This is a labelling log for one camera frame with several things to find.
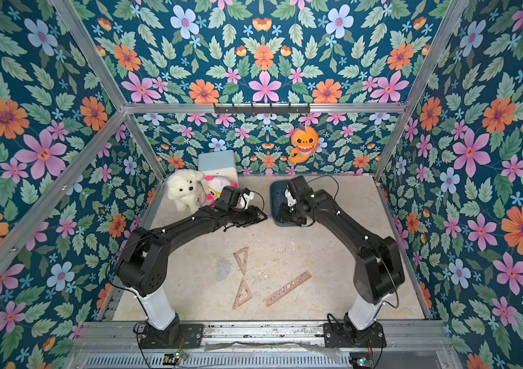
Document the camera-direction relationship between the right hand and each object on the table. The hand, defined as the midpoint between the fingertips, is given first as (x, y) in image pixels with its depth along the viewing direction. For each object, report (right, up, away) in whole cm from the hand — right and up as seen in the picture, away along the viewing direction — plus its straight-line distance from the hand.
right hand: (281, 213), depth 86 cm
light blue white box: (-28, +21, +19) cm, 40 cm away
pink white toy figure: (-27, +10, +7) cm, 30 cm away
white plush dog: (-39, +9, +7) cm, 41 cm away
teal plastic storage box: (-1, +5, +24) cm, 24 cm away
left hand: (-6, 0, +3) cm, 6 cm away
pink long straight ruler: (+2, -28, -2) cm, 28 cm away
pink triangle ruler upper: (-16, -18, +6) cm, 25 cm away
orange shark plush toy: (+10, +31, +12) cm, 35 cm away
